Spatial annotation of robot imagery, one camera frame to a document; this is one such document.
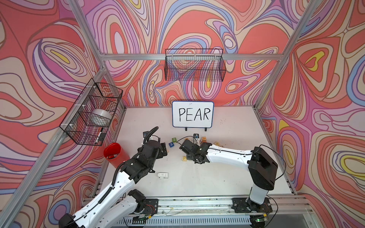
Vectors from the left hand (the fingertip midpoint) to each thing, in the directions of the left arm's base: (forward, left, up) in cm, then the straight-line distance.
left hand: (159, 146), depth 77 cm
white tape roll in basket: (+8, +29, +15) cm, 33 cm away
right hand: (0, -20, -13) cm, 23 cm away
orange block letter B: (+14, -28, -16) cm, 35 cm away
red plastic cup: (-1, +27, -8) cm, 28 cm away
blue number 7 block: (+10, -5, -16) cm, 20 cm away
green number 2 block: (+14, -7, -16) cm, 23 cm away
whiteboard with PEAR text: (+28, -20, -5) cm, 35 cm away
